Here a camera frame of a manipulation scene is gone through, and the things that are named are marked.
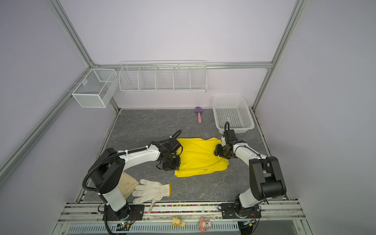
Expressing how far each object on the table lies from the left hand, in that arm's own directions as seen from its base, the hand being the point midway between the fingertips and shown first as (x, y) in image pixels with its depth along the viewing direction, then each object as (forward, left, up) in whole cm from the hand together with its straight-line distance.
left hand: (178, 169), depth 86 cm
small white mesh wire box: (+52, +53, +22) cm, 77 cm away
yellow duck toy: (-25, +1, +2) cm, 26 cm away
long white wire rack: (+60, -9, +24) cm, 65 cm away
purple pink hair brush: (+50, -17, -2) cm, 53 cm away
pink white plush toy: (-28, -12, +1) cm, 30 cm away
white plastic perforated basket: (+48, -46, -2) cm, 67 cm away
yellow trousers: (+8, -12, -2) cm, 15 cm away
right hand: (+10, -25, 0) cm, 27 cm away
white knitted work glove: (-10, +17, -3) cm, 20 cm away
